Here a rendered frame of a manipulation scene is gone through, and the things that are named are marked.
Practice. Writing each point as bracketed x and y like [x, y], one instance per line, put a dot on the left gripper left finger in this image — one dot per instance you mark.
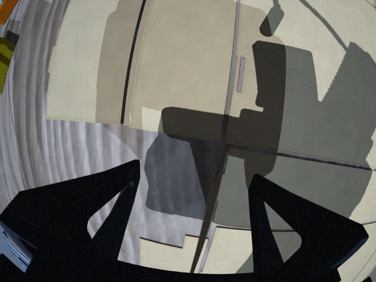
[64, 208]

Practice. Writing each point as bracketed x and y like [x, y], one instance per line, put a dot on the grey aluminium extrusion rail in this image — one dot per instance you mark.
[14, 250]

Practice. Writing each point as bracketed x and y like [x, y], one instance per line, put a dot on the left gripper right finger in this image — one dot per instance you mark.
[328, 239]

